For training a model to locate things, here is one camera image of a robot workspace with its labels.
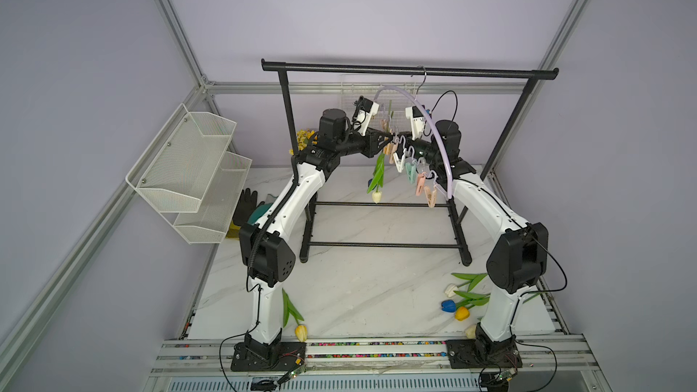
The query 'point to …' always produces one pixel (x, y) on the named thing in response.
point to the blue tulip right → (471, 298)
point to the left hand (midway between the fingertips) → (388, 138)
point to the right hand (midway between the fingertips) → (384, 140)
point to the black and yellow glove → (246, 206)
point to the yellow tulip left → (289, 308)
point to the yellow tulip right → (462, 313)
